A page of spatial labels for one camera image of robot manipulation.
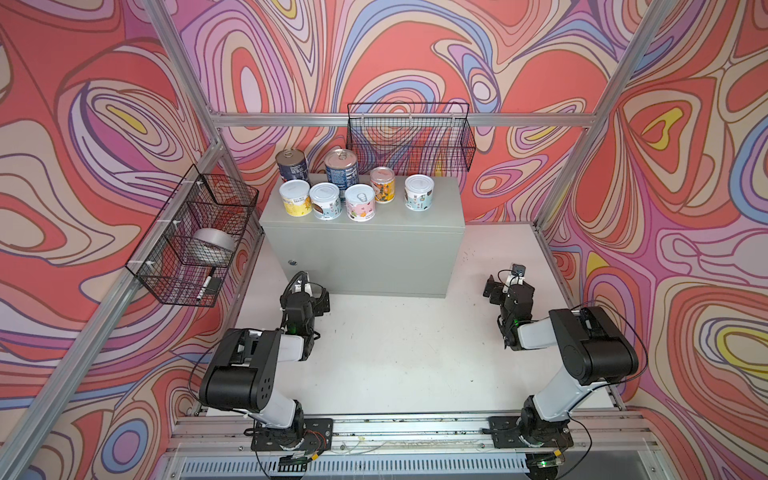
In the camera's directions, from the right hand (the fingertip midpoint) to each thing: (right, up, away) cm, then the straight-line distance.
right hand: (506, 283), depth 96 cm
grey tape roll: (-82, +11, -25) cm, 86 cm away
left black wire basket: (-90, +6, -29) cm, 95 cm away
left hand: (-64, -1, -2) cm, 64 cm away
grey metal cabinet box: (-34, +10, +15) cm, 39 cm away
